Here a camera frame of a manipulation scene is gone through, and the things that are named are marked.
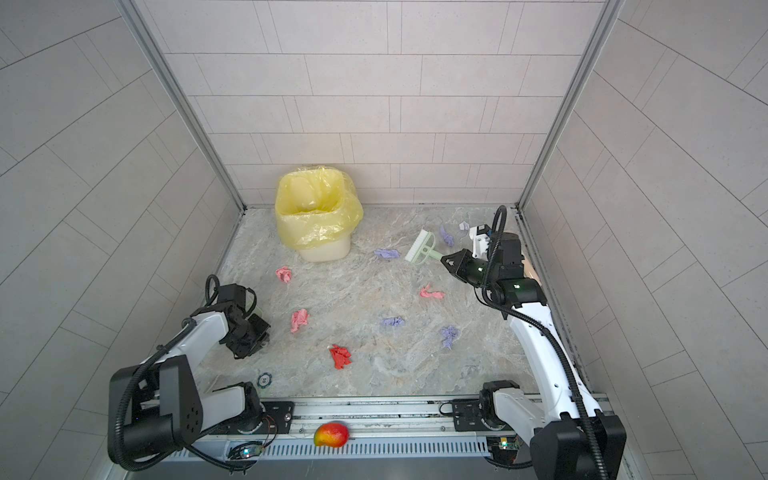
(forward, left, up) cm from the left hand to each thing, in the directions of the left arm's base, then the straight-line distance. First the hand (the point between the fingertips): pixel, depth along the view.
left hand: (277, 330), depth 87 cm
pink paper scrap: (+3, -7, +3) cm, 8 cm away
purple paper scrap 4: (+32, -53, +2) cm, 62 cm away
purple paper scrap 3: (+26, -32, +2) cm, 41 cm away
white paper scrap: (+38, -60, +2) cm, 71 cm away
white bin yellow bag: (+23, -13, +27) cm, 38 cm away
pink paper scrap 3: (+11, -44, +3) cm, 45 cm away
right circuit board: (-27, -62, +2) cm, 67 cm away
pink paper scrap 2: (+16, +1, +4) cm, 17 cm away
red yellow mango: (-26, -21, +7) cm, 34 cm away
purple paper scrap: (+2, -35, +2) cm, 35 cm away
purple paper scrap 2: (-2, -50, +3) cm, 50 cm away
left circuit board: (-28, -2, +5) cm, 29 cm away
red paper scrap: (-8, -20, +3) cm, 22 cm away
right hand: (+10, -46, +24) cm, 53 cm away
